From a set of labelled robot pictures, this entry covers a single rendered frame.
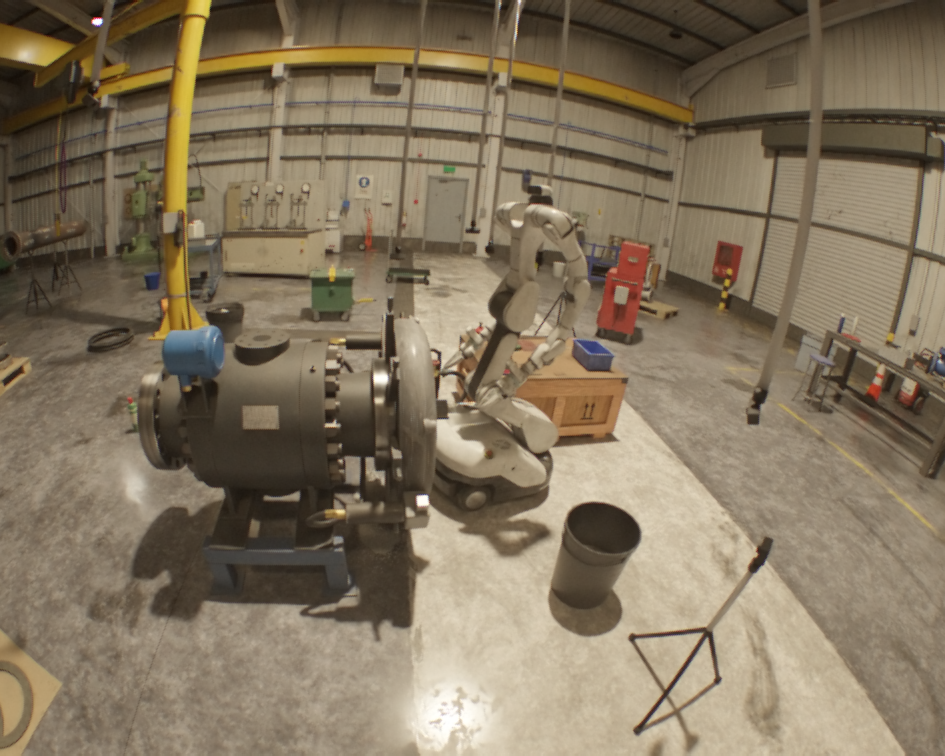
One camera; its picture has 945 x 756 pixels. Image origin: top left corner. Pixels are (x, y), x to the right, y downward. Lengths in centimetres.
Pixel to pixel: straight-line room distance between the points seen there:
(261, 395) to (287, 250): 622
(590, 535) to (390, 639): 93
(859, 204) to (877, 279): 157
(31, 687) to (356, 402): 181
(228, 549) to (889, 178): 1018
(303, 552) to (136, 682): 87
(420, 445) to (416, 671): 81
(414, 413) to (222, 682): 119
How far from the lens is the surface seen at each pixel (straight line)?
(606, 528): 186
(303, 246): 744
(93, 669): 192
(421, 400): 134
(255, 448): 148
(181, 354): 139
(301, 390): 144
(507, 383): 179
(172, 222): 474
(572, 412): 280
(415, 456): 136
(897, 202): 943
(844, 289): 966
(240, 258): 809
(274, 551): 164
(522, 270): 188
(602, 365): 286
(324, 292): 489
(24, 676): 208
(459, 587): 181
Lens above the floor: 143
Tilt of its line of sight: 23 degrees down
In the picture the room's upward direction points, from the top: 6 degrees clockwise
